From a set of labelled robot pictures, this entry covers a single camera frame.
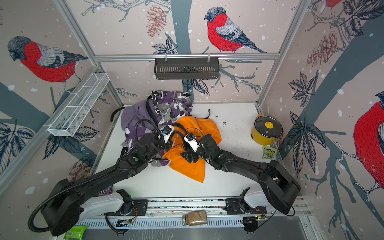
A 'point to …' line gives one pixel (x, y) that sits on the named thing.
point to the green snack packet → (269, 152)
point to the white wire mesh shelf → (67, 125)
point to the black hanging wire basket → (182, 68)
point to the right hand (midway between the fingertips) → (186, 147)
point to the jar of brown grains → (195, 218)
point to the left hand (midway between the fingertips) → (175, 129)
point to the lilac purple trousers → (130, 114)
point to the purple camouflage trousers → (167, 106)
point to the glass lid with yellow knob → (268, 127)
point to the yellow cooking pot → (260, 138)
